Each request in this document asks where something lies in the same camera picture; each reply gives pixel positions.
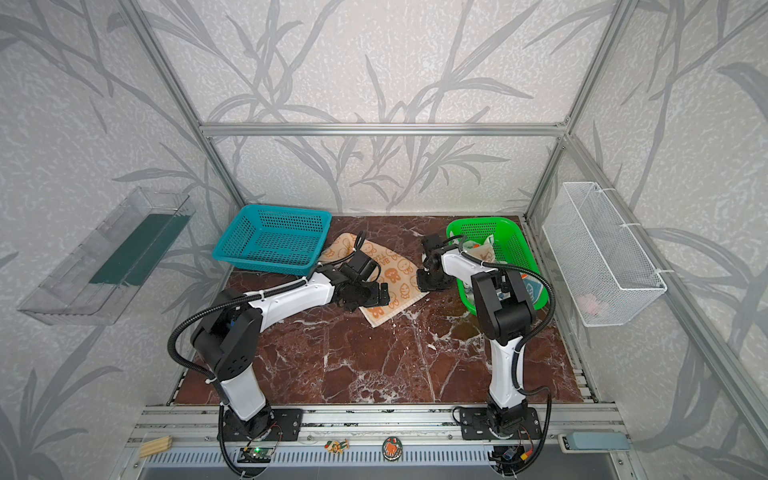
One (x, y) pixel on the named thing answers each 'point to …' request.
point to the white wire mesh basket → (606, 276)
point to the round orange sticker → (392, 448)
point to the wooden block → (152, 446)
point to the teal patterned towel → (484, 251)
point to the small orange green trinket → (333, 446)
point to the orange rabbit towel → (405, 284)
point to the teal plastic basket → (274, 239)
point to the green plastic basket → (509, 245)
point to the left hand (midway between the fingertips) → (382, 292)
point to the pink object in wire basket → (589, 303)
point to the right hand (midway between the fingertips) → (425, 279)
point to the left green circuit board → (255, 455)
